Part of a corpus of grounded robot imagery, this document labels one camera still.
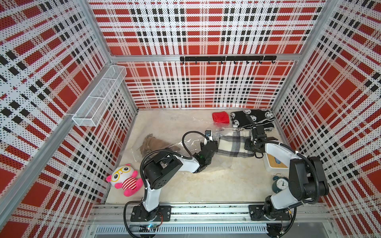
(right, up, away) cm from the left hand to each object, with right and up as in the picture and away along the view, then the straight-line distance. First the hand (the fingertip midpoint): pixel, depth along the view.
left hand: (214, 136), depth 92 cm
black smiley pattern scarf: (+36, +13, +17) cm, 42 cm away
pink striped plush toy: (-50, -21, -14) cm, 56 cm away
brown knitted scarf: (-41, -6, +3) cm, 42 cm away
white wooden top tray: (+33, -16, -8) cm, 37 cm away
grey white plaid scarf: (+12, -6, +1) cm, 14 cm away
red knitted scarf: (+7, +13, +19) cm, 24 cm away
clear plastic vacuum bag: (-17, +1, -15) cm, 23 cm away
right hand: (+23, -6, +1) cm, 24 cm away
